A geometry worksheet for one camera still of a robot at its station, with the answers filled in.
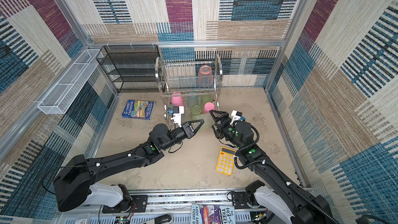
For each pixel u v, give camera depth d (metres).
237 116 0.71
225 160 0.85
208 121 0.70
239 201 0.73
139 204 0.73
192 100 0.99
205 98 0.98
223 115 0.66
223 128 0.66
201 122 0.69
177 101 0.98
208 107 0.92
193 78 1.19
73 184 0.41
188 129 0.62
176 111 0.66
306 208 0.40
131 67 1.10
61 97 0.72
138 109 1.06
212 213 0.69
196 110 0.91
